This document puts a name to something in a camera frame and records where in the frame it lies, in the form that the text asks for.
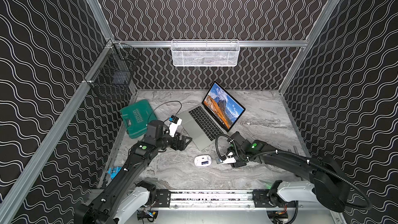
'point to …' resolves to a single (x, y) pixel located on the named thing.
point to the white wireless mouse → (202, 160)
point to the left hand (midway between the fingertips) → (188, 137)
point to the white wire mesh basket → (205, 52)
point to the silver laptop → (216, 115)
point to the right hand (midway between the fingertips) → (230, 153)
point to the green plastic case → (136, 116)
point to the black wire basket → (114, 73)
